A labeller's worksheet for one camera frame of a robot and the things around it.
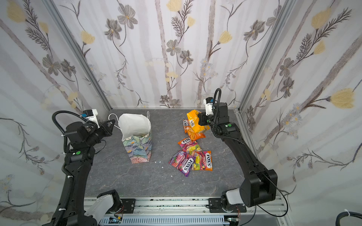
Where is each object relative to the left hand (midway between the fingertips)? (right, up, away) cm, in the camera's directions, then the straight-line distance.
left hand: (112, 116), depth 70 cm
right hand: (+44, +3, +7) cm, 45 cm away
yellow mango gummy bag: (+42, -1, +10) cm, 43 cm away
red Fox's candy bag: (+38, -6, +37) cm, 53 cm away
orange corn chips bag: (+44, -13, +28) cm, 54 cm away
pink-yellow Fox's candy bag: (+40, -19, +25) cm, 51 cm away
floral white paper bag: (+12, -10, +3) cm, 16 cm away
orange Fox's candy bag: (+51, -28, +18) cm, 61 cm away
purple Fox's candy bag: (+36, -28, +16) cm, 49 cm away
